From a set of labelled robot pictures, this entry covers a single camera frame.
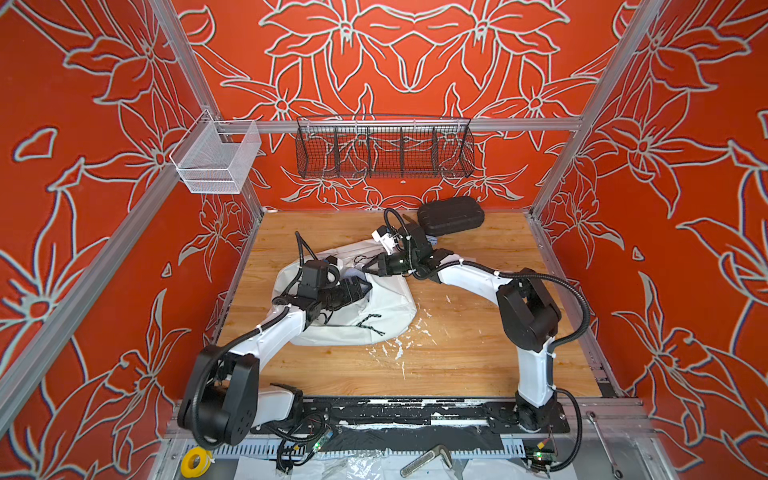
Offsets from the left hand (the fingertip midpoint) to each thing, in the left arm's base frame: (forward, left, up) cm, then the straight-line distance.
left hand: (363, 288), depth 85 cm
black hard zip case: (+36, -29, -4) cm, 47 cm away
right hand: (+4, +1, +4) cm, 6 cm away
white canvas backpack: (-3, -8, -4) cm, 9 cm away
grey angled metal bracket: (-36, -21, -10) cm, 43 cm away
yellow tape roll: (-42, +36, -11) cm, 56 cm away
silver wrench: (-38, -61, -11) cm, 73 cm away
